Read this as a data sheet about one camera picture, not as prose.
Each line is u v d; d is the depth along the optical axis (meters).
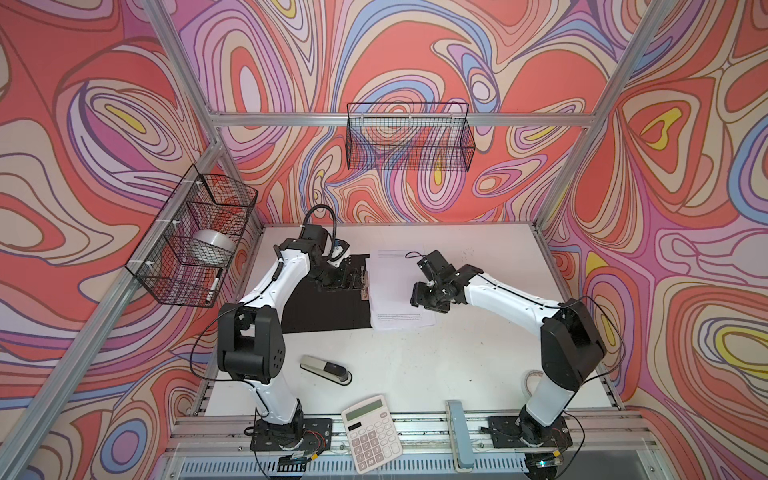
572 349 0.46
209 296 0.70
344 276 0.77
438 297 0.73
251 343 0.47
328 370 0.80
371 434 0.72
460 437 0.72
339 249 0.80
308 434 0.73
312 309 0.96
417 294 0.79
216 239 0.74
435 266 0.70
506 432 0.73
